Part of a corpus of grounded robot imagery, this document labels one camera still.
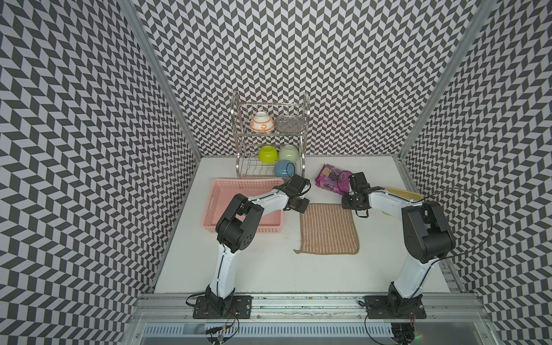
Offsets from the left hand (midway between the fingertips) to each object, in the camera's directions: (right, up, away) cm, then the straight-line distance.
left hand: (301, 205), depth 100 cm
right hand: (+22, 0, -1) cm, 22 cm away
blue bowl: (-10, +17, +6) cm, 21 cm away
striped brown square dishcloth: (+11, -9, -8) cm, 17 cm away
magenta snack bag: (+15, +12, +2) cm, 20 cm away
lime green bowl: (-16, +25, +12) cm, 32 cm away
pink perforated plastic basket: (-38, +7, +5) cm, 39 cm away
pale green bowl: (-5, +26, +12) cm, 29 cm away
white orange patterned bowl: (-17, +36, -10) cm, 41 cm away
